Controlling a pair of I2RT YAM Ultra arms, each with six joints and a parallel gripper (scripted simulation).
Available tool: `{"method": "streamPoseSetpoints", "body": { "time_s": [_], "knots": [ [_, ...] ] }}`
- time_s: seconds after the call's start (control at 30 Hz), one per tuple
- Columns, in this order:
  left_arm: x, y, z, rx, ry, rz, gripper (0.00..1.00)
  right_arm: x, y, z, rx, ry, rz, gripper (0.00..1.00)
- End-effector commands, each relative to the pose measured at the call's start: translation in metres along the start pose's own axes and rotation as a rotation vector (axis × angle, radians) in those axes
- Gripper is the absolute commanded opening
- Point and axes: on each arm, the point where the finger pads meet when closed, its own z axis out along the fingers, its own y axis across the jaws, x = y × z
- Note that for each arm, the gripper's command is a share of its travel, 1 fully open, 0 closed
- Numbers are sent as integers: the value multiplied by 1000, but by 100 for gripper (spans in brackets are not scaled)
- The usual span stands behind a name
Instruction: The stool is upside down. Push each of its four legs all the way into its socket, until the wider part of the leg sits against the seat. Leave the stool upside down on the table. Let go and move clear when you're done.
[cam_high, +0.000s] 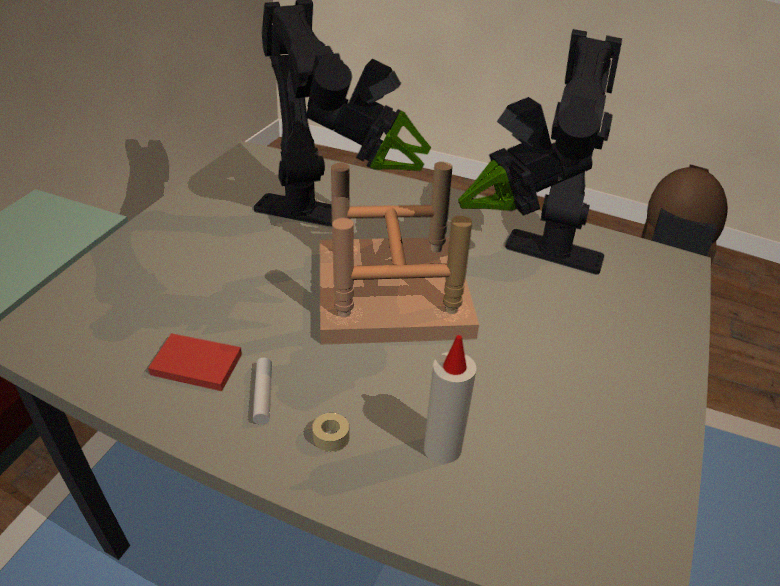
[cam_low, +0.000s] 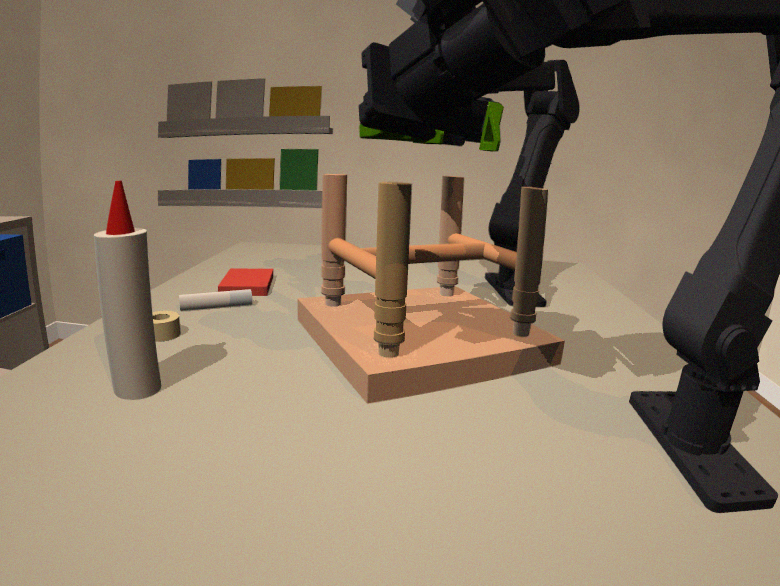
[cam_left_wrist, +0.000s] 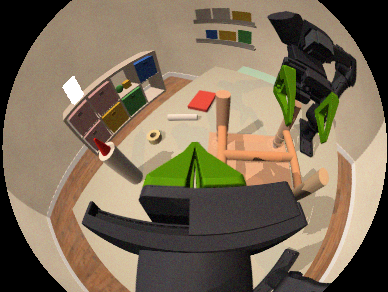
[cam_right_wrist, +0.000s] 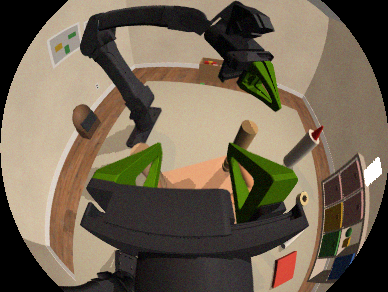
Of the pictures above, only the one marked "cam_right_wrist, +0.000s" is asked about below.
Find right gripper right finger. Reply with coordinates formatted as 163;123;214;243
227;142;298;224

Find white cylinder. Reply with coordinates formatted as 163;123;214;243
281;230;304;249

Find beige bottle with red pointed cap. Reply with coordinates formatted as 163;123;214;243
283;126;323;168

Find red flat rectangular block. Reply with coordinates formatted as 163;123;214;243
271;251;297;288

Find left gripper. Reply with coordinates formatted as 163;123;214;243
216;48;282;112

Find brown wooden stool legs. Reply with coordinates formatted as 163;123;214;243
130;120;258;192

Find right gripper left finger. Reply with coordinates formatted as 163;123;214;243
91;143;163;187

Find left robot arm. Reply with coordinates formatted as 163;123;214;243
80;1;275;148

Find light brown wooden stool seat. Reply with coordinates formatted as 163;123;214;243
162;155;233;193

